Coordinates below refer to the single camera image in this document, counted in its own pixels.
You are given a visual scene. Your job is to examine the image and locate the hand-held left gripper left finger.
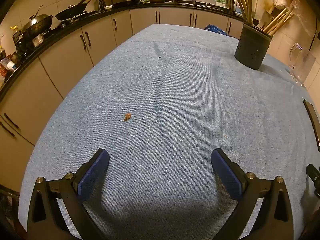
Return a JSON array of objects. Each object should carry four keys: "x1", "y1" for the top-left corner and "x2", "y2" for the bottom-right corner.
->
[{"x1": 27, "y1": 148, "x2": 110, "y2": 240}]

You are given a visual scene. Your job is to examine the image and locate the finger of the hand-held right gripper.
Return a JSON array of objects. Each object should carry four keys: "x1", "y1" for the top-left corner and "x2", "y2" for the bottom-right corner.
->
[{"x1": 306, "y1": 164, "x2": 320, "y2": 198}]

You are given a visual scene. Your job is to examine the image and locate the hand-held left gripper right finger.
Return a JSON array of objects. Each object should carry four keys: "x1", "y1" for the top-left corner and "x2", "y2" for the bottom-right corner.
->
[{"x1": 210, "y1": 148, "x2": 294, "y2": 240}]

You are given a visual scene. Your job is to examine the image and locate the dark grey chopstick holder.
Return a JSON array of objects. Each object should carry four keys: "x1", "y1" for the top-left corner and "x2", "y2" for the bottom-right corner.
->
[{"x1": 234, "y1": 23, "x2": 273, "y2": 70}]

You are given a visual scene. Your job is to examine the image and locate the bundle of wooden chopsticks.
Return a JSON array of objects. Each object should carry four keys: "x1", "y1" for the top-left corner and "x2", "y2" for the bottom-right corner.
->
[{"x1": 229, "y1": 0, "x2": 295, "y2": 37}]

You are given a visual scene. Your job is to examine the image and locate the black smartphone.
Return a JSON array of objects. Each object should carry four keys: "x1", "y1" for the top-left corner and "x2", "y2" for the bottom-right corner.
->
[{"x1": 302, "y1": 99, "x2": 320, "y2": 152}]

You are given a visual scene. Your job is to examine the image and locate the blue tablecloth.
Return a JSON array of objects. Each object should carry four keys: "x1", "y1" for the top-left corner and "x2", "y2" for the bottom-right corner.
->
[{"x1": 19, "y1": 24, "x2": 320, "y2": 240}]

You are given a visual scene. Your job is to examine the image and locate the glass mug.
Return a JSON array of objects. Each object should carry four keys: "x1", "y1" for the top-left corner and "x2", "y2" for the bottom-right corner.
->
[{"x1": 289, "y1": 42, "x2": 317, "y2": 87}]

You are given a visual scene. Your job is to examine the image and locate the beige base cabinets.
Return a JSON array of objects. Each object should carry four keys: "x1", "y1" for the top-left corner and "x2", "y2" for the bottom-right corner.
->
[{"x1": 0, "y1": 6, "x2": 244, "y2": 195}]

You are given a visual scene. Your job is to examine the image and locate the black kitchen countertop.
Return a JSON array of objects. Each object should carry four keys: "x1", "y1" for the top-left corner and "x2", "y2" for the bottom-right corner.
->
[{"x1": 0, "y1": 1, "x2": 247, "y2": 103}]

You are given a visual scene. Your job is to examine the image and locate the gas stove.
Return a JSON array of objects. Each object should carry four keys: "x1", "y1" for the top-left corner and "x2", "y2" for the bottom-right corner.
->
[{"x1": 14, "y1": 10, "x2": 90, "y2": 53}]

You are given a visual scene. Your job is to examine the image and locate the blue plastic bag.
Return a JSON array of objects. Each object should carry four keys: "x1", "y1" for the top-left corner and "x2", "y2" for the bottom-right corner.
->
[{"x1": 204, "y1": 24, "x2": 228, "y2": 35}]

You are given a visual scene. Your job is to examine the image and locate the black lidded wok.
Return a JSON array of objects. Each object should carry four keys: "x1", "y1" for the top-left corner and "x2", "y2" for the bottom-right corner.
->
[{"x1": 21, "y1": 5, "x2": 54, "y2": 37}]

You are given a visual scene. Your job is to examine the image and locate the yellow capped oil bottle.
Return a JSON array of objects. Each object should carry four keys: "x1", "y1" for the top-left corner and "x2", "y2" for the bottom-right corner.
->
[{"x1": 10, "y1": 25, "x2": 24, "y2": 44}]

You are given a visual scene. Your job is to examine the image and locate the black frying wok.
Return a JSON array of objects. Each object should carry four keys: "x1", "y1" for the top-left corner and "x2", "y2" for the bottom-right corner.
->
[{"x1": 55, "y1": 0, "x2": 88, "y2": 20}]

